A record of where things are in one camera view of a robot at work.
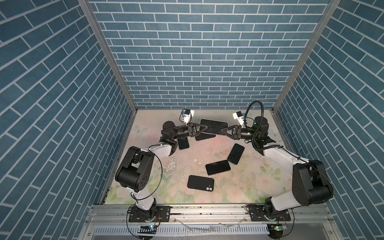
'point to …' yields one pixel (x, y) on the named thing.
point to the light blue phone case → (183, 143)
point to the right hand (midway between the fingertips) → (221, 131)
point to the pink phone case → (217, 136)
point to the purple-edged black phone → (213, 126)
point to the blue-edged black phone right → (236, 153)
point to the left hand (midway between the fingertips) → (206, 130)
